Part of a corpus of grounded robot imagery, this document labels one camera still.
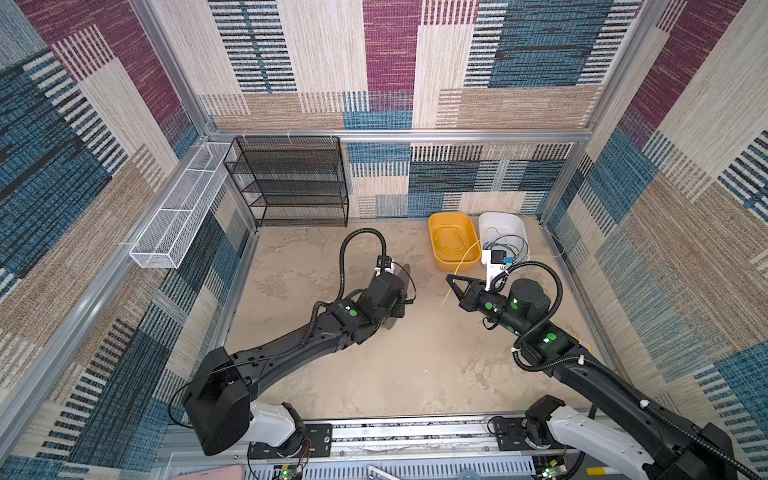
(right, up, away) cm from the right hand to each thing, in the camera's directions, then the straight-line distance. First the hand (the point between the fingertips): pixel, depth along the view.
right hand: (446, 282), depth 72 cm
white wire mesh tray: (-80, +11, +17) cm, 82 cm away
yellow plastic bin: (+15, +17, +42) cm, 48 cm away
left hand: (-11, -2, +8) cm, 14 cm away
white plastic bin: (+30, +15, +41) cm, 53 cm away
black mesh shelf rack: (-49, +33, +38) cm, 70 cm away
